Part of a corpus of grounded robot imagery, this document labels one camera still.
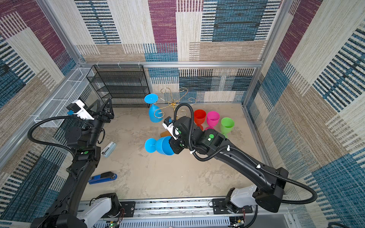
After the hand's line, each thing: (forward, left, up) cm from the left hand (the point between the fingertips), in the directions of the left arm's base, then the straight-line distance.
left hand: (105, 100), depth 64 cm
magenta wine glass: (+14, -54, -30) cm, 63 cm away
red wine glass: (+14, -45, -29) cm, 55 cm away
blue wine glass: (+8, -18, -18) cm, 27 cm away
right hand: (-12, -30, -16) cm, 36 cm away
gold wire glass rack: (+9, -29, -11) cm, 32 cm away
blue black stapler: (-19, +11, -41) cm, 46 cm away
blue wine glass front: (-18, -25, -9) cm, 32 cm away
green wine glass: (+8, -62, -29) cm, 69 cm away
